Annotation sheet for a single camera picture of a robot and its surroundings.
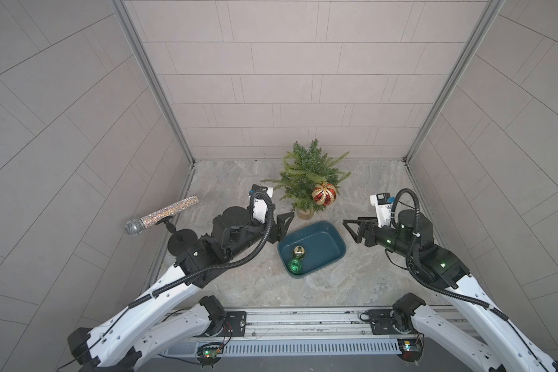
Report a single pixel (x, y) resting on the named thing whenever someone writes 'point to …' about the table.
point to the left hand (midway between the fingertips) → (289, 210)
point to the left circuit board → (208, 354)
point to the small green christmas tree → (311, 174)
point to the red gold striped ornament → (324, 194)
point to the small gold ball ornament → (299, 252)
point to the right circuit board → (410, 349)
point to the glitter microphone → (136, 225)
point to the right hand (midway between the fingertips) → (349, 223)
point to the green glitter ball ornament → (294, 266)
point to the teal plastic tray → (322, 242)
